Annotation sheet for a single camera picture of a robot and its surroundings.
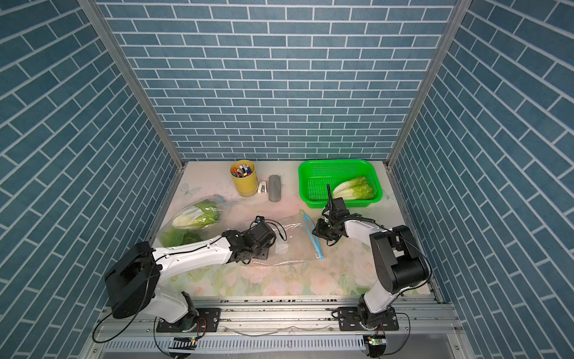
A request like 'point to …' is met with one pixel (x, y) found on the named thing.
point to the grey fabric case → (274, 188)
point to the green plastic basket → (316, 174)
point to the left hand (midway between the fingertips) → (268, 250)
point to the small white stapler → (262, 187)
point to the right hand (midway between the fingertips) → (316, 232)
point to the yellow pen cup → (244, 177)
